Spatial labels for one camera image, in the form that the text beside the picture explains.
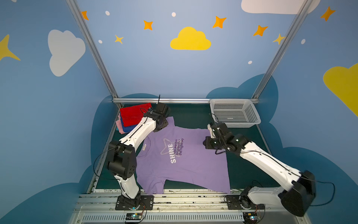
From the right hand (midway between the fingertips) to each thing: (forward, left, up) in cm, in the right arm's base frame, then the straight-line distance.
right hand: (206, 142), depth 79 cm
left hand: (+13, +27, -2) cm, 30 cm away
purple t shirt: (0, +18, -17) cm, 25 cm away
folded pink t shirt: (+20, +63, -13) cm, 67 cm away
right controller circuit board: (-33, -23, -19) cm, 45 cm away
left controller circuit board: (-36, +37, -17) cm, 55 cm away
